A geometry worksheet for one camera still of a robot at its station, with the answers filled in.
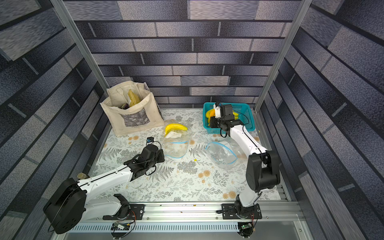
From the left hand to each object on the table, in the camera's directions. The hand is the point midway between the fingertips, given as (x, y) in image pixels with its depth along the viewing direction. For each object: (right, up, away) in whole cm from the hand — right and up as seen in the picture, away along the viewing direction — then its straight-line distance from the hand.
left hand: (165, 151), depth 86 cm
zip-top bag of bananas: (+6, +9, +11) cm, 15 cm away
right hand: (+28, +19, +5) cm, 34 cm away
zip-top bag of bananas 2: (+35, -1, -5) cm, 36 cm away
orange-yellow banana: (+29, +24, +20) cm, 43 cm away
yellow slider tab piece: (+18, -7, +6) cm, 20 cm away
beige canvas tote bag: (-19, +26, -3) cm, 32 cm away
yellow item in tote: (-22, +33, +8) cm, 40 cm away
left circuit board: (-21, -34, -15) cm, 43 cm away
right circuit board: (+43, -36, -14) cm, 58 cm away
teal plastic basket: (+56, +26, +22) cm, 65 cm away
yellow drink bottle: (-38, -9, -15) cm, 42 cm away
